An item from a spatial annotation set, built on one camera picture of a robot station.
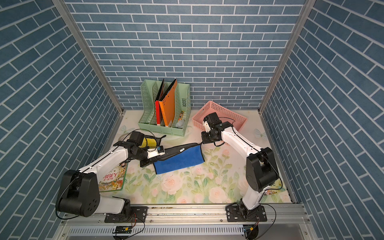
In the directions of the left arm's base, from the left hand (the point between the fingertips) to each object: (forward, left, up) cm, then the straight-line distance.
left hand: (157, 157), depth 87 cm
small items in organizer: (+32, -11, -4) cm, 34 cm away
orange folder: (+22, -6, +23) cm, 32 cm away
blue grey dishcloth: (+2, -13, -3) cm, 13 cm away
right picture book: (-19, -69, -6) cm, 72 cm away
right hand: (+10, -29, +6) cm, 31 cm away
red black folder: (+23, -1, +24) cm, 33 cm away
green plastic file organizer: (+44, -13, +5) cm, 46 cm away
